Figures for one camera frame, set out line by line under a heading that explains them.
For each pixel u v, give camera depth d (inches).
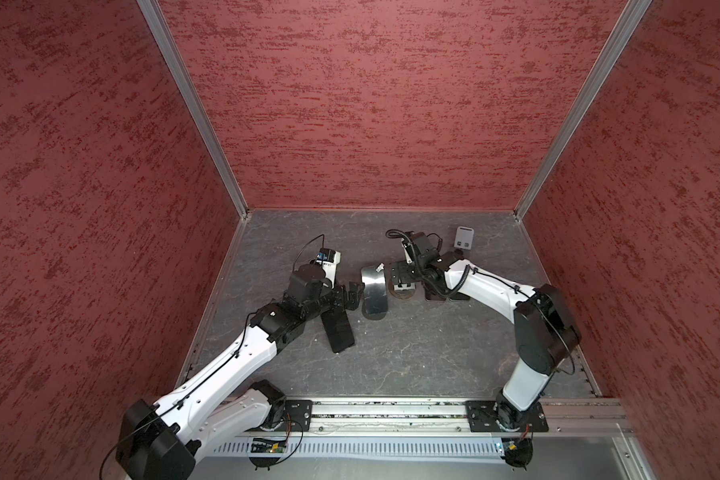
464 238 40.7
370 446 27.9
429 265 26.6
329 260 26.3
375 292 34.6
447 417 29.8
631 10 27.8
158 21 28.1
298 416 29.1
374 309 34.4
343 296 26.3
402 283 36.3
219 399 17.7
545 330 20.0
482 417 29.1
